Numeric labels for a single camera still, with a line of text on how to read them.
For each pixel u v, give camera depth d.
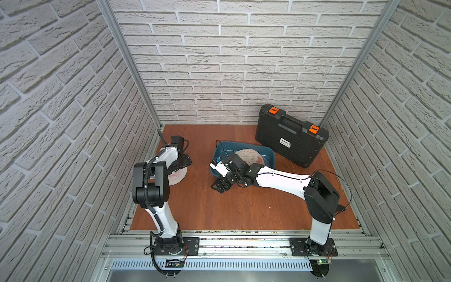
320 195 0.47
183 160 0.89
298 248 0.74
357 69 0.88
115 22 0.74
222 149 1.04
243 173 0.64
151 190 0.50
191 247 0.73
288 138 0.90
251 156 1.00
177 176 0.96
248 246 0.76
